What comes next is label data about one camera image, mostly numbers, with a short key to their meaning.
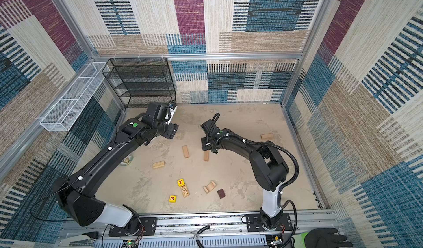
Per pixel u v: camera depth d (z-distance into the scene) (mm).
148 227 732
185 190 827
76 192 397
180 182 848
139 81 1093
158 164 942
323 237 701
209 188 828
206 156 940
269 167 488
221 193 815
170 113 594
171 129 694
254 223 730
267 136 1026
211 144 700
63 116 710
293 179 469
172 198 794
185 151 965
